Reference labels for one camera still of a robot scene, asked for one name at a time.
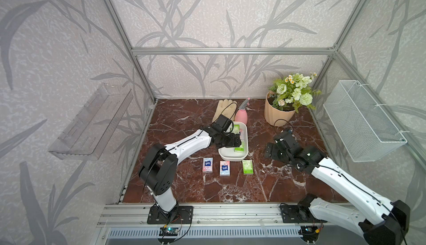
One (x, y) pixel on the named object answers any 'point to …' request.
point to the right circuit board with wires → (309, 233)
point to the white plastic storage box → (228, 153)
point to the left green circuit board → (168, 231)
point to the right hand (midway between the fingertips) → (271, 150)
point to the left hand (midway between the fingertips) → (236, 143)
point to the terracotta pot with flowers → (284, 96)
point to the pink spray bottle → (241, 115)
